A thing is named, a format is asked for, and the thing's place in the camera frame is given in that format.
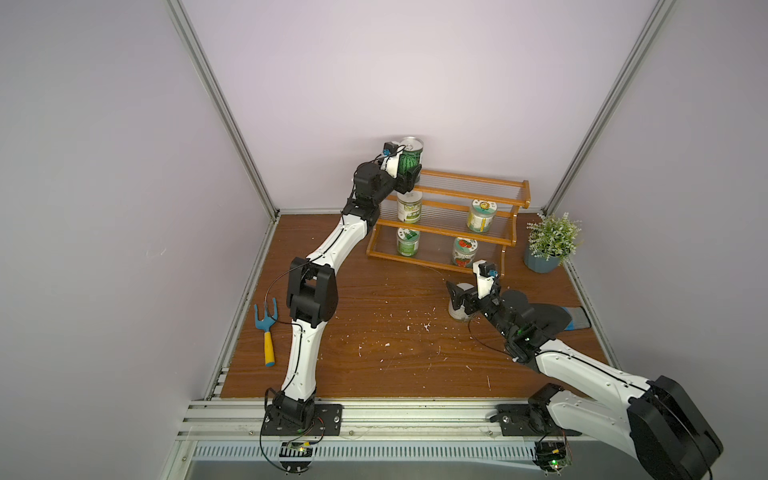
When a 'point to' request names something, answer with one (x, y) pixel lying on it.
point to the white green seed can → (409, 206)
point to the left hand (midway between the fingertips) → (415, 158)
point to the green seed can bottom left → (407, 242)
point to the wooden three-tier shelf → (452, 221)
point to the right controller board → (552, 456)
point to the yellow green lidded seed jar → (481, 217)
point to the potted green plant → (552, 242)
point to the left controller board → (295, 456)
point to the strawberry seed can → (464, 252)
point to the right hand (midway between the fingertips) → (464, 273)
